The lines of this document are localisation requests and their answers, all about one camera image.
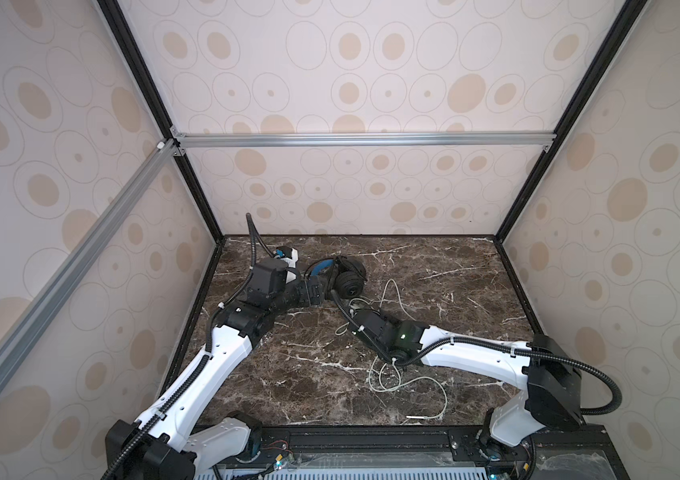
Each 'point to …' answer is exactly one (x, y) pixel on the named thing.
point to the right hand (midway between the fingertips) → (380, 319)
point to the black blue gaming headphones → (348, 277)
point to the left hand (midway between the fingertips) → (319, 279)
